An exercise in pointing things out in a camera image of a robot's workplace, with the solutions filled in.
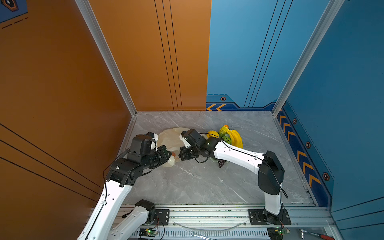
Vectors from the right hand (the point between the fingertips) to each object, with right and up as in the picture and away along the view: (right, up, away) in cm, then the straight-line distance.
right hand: (177, 156), depth 79 cm
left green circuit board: (-13, -34, -9) cm, 38 cm away
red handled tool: (+69, -35, -11) cm, 78 cm away
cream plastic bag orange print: (-5, +9, +6) cm, 12 cm away
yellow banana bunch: (+35, +8, +12) cm, 37 cm away
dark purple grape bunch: (+24, -5, +6) cm, 25 cm away
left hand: (0, +5, -12) cm, 13 cm away
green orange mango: (+27, +13, +14) cm, 34 cm away
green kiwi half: (+30, +8, +14) cm, 34 cm away
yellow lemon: (+20, +12, +13) cm, 27 cm away
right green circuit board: (+48, -34, -9) cm, 60 cm away
